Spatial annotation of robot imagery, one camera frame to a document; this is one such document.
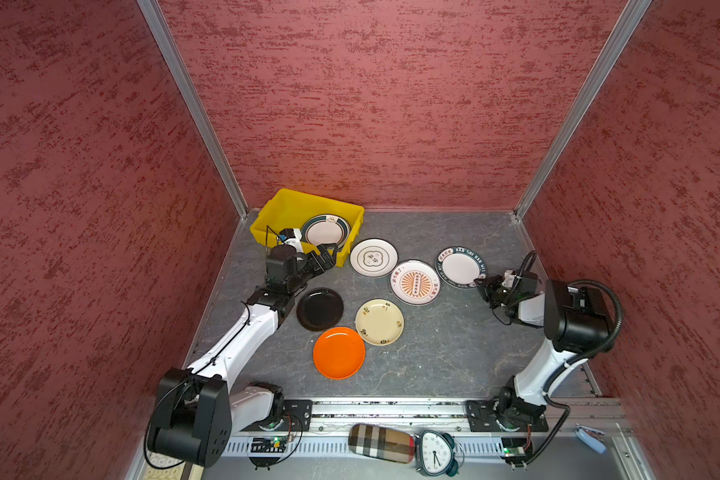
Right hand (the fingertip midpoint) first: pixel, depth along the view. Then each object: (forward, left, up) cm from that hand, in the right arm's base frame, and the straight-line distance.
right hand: (470, 281), depth 99 cm
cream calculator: (-49, +75, +2) cm, 90 cm away
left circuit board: (-44, +60, 0) cm, 74 cm away
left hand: (-1, +46, +19) cm, 50 cm away
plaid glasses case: (-45, +33, +3) cm, 56 cm away
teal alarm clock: (-47, +21, +4) cm, 52 cm away
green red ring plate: (+25, +51, +2) cm, 57 cm away
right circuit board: (-46, +1, -2) cm, 46 cm away
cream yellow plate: (-13, +32, -2) cm, 34 cm away
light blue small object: (-45, -18, 0) cm, 49 cm away
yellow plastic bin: (+36, +70, +1) cm, 79 cm away
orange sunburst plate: (+1, +19, 0) cm, 19 cm away
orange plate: (-23, +44, 0) cm, 50 cm away
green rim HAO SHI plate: (+6, +2, 0) cm, 6 cm away
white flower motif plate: (+12, +33, 0) cm, 35 cm away
